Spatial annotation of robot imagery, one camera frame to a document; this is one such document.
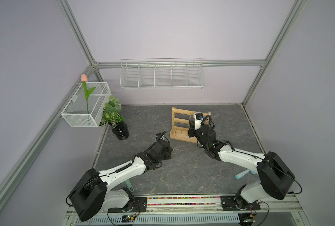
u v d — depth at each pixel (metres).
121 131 0.93
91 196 0.41
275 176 0.43
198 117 0.70
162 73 0.99
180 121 0.88
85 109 0.77
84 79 0.79
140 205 0.74
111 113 0.79
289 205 0.74
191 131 0.74
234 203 0.74
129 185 0.80
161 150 0.63
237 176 0.81
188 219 1.57
